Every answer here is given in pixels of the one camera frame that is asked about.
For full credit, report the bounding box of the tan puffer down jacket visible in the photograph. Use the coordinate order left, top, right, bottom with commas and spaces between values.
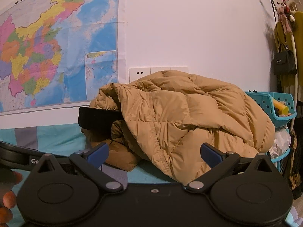
79, 70, 275, 184

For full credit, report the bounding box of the person's left hand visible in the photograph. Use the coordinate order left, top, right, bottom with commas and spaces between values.
1, 168, 23, 226

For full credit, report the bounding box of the teal grey patterned bedsheet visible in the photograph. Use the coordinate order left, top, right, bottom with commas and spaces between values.
0, 122, 303, 227

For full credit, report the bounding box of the white plastic bag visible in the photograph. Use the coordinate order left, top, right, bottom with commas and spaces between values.
269, 128, 291, 159

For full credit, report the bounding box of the yellow bottle in basket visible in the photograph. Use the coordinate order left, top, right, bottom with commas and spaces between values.
272, 98, 289, 115

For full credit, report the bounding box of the teal plastic storage basket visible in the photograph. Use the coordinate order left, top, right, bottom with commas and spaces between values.
246, 91, 297, 164

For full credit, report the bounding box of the olive hanging garment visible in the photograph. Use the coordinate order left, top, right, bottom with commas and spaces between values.
273, 3, 302, 101

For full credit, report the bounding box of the black handbag hanging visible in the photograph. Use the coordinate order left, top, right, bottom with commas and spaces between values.
273, 44, 297, 75

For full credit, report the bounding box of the pink plush toy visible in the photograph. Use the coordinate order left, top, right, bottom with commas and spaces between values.
276, 0, 295, 33

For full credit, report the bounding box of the white wall socket panel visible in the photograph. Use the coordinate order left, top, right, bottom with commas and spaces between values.
128, 66, 189, 85

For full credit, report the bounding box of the colourful wall map poster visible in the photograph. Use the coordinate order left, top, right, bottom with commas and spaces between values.
1, 0, 122, 112

